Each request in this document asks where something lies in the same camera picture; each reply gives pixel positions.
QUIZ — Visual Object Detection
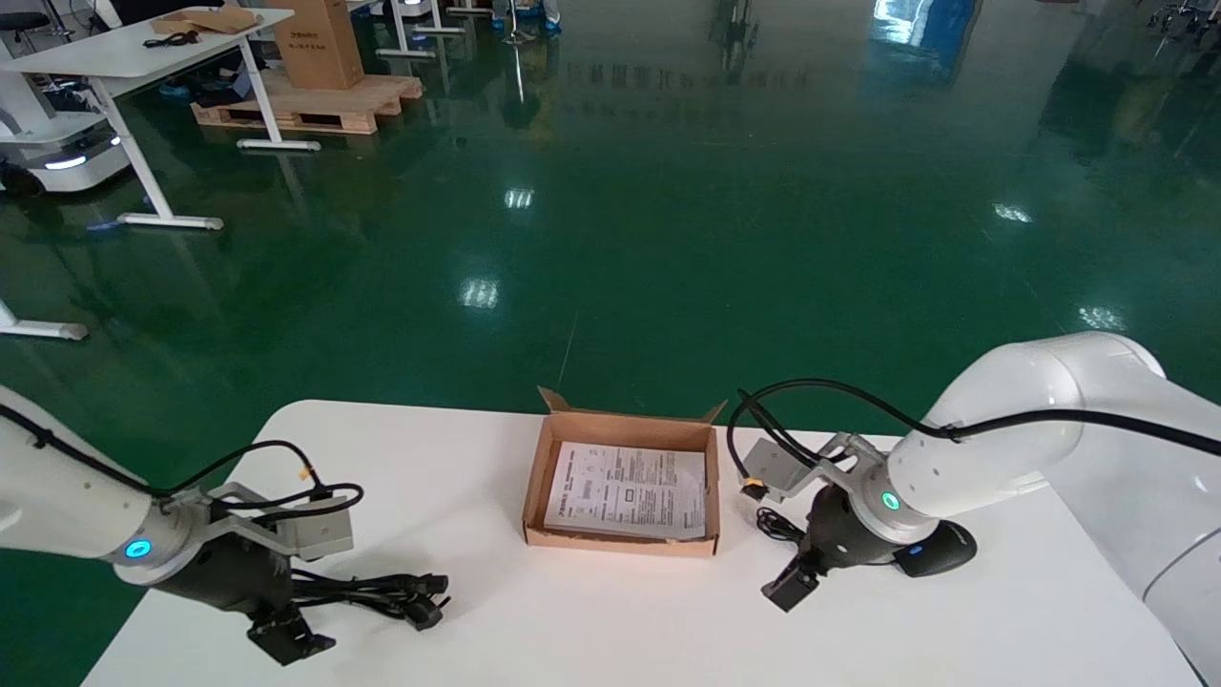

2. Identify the black power adapter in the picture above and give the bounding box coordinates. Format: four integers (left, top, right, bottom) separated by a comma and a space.
756, 508, 979, 579

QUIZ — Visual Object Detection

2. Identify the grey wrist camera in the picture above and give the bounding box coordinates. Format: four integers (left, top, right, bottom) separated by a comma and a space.
742, 434, 883, 504
205, 482, 354, 562

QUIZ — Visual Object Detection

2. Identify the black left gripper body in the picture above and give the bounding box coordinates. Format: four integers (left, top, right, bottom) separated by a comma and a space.
143, 539, 295, 616

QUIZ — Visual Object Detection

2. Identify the black power cord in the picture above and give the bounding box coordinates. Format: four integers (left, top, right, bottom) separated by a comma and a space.
286, 571, 452, 632

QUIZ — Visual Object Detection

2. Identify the black office chair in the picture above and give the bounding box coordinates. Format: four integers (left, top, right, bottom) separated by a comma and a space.
0, 11, 51, 53

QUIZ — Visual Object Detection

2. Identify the brown cardboard storage box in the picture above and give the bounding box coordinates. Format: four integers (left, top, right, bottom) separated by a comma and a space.
523, 386, 728, 558

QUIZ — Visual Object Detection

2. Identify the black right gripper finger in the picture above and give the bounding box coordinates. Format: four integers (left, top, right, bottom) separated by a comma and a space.
761, 561, 823, 613

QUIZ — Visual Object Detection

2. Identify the flat brown cardboard piece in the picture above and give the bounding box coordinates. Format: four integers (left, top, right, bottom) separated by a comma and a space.
153, 8, 265, 36

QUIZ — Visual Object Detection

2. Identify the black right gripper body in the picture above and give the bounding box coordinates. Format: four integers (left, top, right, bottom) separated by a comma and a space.
801, 485, 907, 573

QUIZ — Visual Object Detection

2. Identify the white table foot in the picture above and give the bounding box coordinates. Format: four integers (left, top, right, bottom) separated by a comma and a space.
0, 301, 89, 342

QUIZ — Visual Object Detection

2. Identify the white desk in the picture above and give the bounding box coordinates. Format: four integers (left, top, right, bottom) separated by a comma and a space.
0, 8, 322, 231

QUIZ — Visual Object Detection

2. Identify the white table leg frame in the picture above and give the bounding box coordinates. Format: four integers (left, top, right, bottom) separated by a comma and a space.
377, 0, 497, 60

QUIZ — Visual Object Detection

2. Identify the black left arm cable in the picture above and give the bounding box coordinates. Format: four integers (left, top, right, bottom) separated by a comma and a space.
0, 406, 365, 524

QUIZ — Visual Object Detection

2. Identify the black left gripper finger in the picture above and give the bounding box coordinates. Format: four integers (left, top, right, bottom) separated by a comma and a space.
248, 603, 337, 667

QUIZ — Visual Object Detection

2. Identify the wooden pallet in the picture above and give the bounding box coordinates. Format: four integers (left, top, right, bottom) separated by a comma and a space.
192, 72, 424, 135

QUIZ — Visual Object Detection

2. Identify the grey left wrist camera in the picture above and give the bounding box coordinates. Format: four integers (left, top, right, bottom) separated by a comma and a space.
205, 482, 354, 562

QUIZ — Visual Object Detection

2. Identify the white printed instruction sheet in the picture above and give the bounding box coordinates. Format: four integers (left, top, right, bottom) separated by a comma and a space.
544, 442, 709, 542

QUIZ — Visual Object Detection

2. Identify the tall brown cardboard carton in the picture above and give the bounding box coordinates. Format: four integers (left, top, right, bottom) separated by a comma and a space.
267, 0, 366, 92

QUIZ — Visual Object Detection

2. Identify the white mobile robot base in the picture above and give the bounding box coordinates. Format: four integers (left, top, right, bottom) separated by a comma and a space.
0, 72, 132, 197

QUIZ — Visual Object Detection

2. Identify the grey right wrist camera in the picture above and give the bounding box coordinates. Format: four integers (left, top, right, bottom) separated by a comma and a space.
742, 434, 883, 504

